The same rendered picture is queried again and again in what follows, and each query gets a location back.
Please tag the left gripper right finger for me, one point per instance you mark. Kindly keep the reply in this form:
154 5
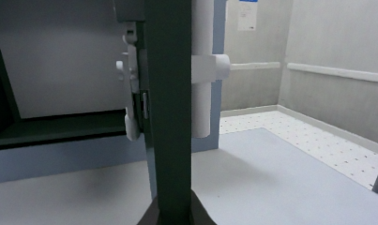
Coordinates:
197 213

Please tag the dark grey wall panel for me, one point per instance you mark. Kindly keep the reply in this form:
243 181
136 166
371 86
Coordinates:
36 161

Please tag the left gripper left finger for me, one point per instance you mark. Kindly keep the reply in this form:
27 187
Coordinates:
152 215

